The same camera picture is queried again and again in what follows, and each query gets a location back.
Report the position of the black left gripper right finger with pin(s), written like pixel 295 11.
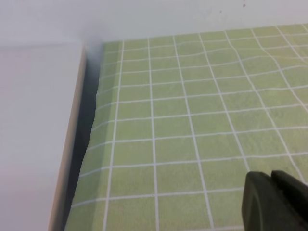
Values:
pixel 295 193

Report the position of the white board at left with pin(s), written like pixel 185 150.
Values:
pixel 40 93

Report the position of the green checkered tablecloth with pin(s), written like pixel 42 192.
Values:
pixel 180 120

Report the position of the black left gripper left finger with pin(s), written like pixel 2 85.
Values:
pixel 264 207

